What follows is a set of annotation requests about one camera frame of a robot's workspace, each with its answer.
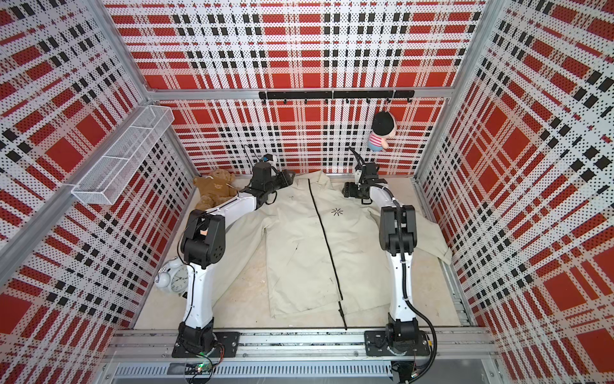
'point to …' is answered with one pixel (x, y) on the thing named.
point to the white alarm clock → (173, 276)
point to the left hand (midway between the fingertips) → (294, 172)
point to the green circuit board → (204, 368)
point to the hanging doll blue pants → (384, 125)
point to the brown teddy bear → (215, 189)
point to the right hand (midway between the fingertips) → (352, 188)
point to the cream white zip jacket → (316, 250)
